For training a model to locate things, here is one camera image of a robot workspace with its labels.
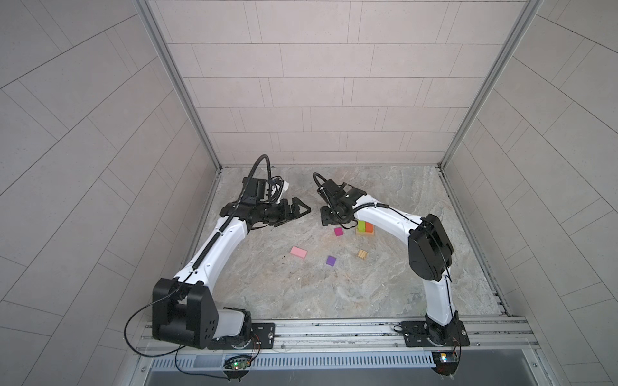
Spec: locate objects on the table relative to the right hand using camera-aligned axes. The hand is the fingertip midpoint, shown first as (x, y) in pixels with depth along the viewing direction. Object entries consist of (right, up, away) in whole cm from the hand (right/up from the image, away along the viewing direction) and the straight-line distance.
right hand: (326, 219), depth 91 cm
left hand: (-7, +5, -15) cm, 17 cm away
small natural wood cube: (+13, -12, -3) cm, 18 cm away
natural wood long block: (+13, -6, +2) cm, 15 cm away
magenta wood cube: (+5, -5, +3) cm, 8 cm away
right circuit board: (+34, -37, -22) cm, 55 cm away
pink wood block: (-10, -12, -3) cm, 16 cm away
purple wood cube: (+2, -15, -4) cm, 15 cm away
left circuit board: (-25, -35, -26) cm, 50 cm away
